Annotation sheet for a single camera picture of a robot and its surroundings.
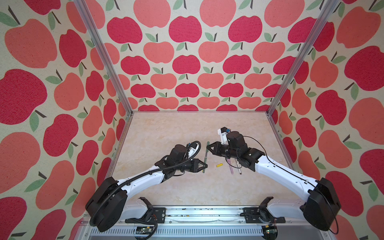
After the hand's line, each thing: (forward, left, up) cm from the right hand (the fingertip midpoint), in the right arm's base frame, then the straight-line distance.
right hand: (209, 146), depth 78 cm
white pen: (-15, -11, +10) cm, 21 cm away
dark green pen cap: (+1, +1, 0) cm, 1 cm away
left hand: (-10, 0, -5) cm, 11 cm away
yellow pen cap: (-1, -8, -20) cm, 21 cm away
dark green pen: (-6, +2, -4) cm, 7 cm away
